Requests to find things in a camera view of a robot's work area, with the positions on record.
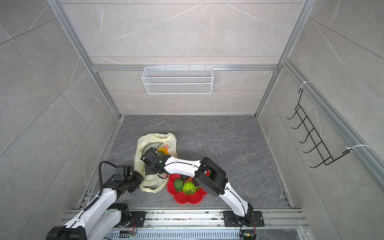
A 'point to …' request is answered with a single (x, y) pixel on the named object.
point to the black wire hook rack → (325, 156)
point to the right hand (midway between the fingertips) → (149, 169)
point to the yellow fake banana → (164, 150)
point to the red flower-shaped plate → (180, 197)
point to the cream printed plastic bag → (167, 141)
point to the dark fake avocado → (184, 177)
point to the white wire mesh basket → (178, 80)
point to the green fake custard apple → (189, 188)
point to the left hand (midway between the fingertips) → (143, 174)
